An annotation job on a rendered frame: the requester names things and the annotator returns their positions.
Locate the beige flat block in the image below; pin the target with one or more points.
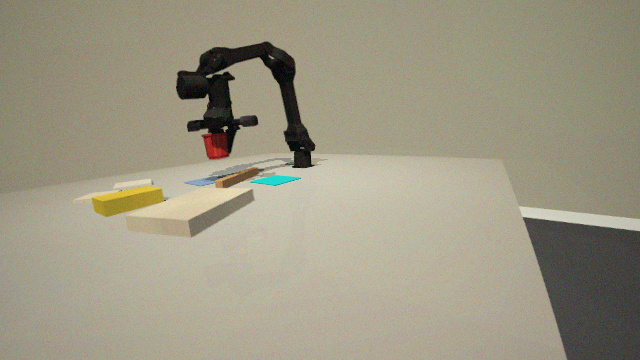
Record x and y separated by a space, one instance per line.
191 213

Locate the yellow rectangular block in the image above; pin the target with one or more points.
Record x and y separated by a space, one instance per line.
127 200

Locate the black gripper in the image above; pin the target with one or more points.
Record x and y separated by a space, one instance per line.
245 121

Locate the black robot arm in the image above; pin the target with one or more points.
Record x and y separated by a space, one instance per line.
192 85

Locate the tan wooden bar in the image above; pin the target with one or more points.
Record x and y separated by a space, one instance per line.
236 178

